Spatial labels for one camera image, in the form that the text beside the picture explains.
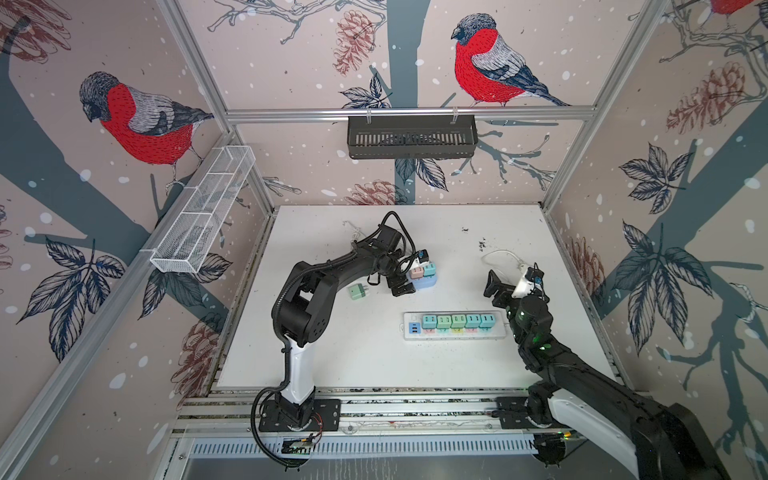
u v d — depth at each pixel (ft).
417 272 3.04
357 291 3.11
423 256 2.74
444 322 2.72
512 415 2.39
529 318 2.04
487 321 2.73
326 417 2.40
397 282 2.78
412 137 3.41
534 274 2.28
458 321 2.73
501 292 2.44
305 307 1.69
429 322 2.73
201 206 2.58
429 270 3.11
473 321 2.73
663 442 1.32
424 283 3.14
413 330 2.81
